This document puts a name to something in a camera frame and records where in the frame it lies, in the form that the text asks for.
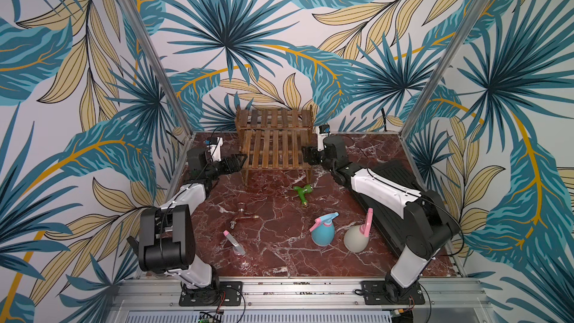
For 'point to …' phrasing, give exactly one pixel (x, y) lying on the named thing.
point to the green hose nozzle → (302, 191)
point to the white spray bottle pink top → (356, 238)
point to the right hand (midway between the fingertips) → (292, 153)
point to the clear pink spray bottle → (239, 253)
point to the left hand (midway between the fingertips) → (238, 157)
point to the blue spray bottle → (323, 230)
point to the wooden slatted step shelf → (273, 139)
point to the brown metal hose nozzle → (242, 214)
